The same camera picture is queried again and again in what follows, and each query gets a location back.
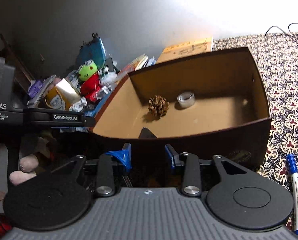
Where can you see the flat tan cardboard box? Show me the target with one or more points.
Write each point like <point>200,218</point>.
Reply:
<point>186,48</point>

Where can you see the stack of books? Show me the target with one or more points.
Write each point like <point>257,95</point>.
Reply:
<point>136,63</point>

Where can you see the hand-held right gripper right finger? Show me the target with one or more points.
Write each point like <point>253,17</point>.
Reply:
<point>170,156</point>

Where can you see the blue marker pen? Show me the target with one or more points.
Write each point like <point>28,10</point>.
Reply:
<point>295,192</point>

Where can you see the clear tape roll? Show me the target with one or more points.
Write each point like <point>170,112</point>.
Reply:
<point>186,100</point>

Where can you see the brown pine cone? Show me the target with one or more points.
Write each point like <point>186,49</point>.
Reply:
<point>158,106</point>

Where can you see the tan paper bag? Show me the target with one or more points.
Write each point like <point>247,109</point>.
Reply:
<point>60,95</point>

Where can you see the green frog plush toy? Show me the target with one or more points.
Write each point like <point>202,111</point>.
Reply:
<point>87,71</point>

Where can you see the teal bag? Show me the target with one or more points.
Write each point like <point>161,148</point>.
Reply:
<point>94,52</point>

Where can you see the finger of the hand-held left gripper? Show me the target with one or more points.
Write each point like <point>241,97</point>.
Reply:
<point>90,122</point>

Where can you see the floral patterned tablecloth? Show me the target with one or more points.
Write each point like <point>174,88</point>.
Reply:
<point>283,87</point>

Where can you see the brown cardboard box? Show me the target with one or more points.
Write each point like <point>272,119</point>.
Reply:
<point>213,110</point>

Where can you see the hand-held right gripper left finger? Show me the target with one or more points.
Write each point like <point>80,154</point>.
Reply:
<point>121,158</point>

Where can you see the purple packet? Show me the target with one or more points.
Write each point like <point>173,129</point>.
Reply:
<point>36,87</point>

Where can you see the white panda plush toy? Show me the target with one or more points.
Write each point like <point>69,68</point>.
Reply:
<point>107,76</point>

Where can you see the person's left hand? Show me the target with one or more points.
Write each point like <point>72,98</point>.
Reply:
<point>26,163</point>

